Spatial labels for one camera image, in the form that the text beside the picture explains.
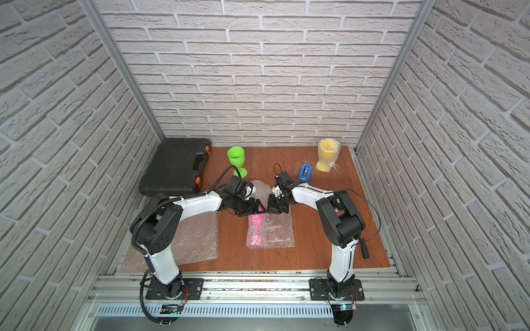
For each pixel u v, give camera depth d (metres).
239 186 0.76
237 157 0.95
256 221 0.83
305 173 1.03
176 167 1.02
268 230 0.88
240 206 0.79
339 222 0.50
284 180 0.79
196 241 0.85
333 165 1.04
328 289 0.67
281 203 0.81
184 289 0.73
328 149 0.98
